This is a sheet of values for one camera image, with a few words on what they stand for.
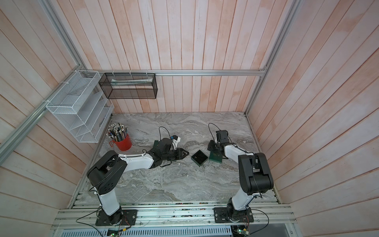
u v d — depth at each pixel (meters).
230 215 0.67
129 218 0.73
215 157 0.91
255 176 0.47
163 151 0.73
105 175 0.48
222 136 0.77
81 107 0.73
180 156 0.80
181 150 0.83
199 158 0.93
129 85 0.95
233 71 0.94
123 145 0.95
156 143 1.00
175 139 0.85
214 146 0.88
